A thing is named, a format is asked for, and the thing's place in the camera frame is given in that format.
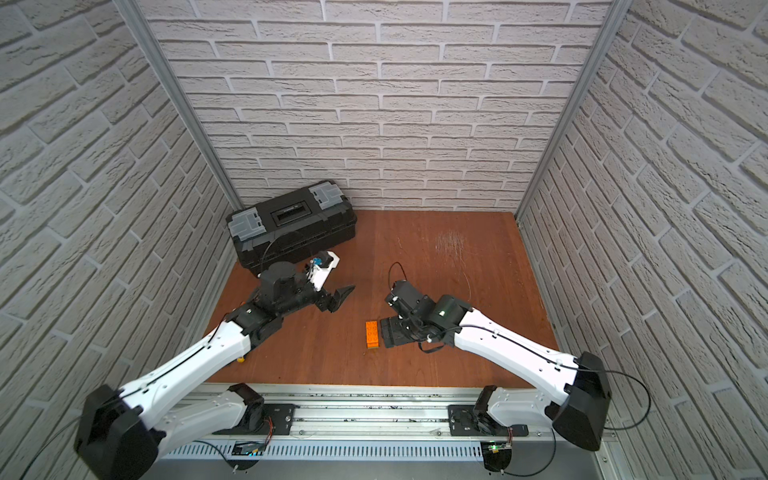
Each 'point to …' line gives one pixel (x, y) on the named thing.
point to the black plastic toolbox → (288, 229)
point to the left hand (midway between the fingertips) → (346, 272)
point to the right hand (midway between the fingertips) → (399, 331)
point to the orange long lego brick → (372, 334)
